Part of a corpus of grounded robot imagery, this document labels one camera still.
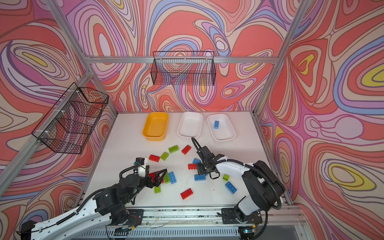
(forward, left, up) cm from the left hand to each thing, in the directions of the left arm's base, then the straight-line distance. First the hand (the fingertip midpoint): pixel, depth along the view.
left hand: (159, 169), depth 75 cm
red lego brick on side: (+7, -17, -12) cm, 22 cm away
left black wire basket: (+14, +41, +18) cm, 47 cm away
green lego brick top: (+19, -4, -12) cm, 23 cm away
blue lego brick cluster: (0, -6, -13) cm, 14 cm away
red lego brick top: (+19, -13, -13) cm, 26 cm away
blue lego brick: (+10, -19, -12) cm, 25 cm away
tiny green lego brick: (0, -36, -12) cm, 38 cm away
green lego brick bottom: (-7, +3, -13) cm, 15 cm away
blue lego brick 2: (+41, -35, -13) cm, 55 cm away
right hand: (+5, -24, -15) cm, 29 cm away
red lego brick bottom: (-8, -14, -14) cm, 21 cm away
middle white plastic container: (+39, -15, -11) cm, 43 cm away
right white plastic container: (+40, -39, -14) cm, 57 cm away
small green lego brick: (+14, +1, -12) cm, 19 cm away
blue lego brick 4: (-5, -38, -13) cm, 41 cm away
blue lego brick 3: (+1, -20, -14) cm, 24 cm away
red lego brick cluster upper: (-5, +1, +5) cm, 8 cm away
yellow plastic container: (+38, +10, -12) cm, 41 cm away
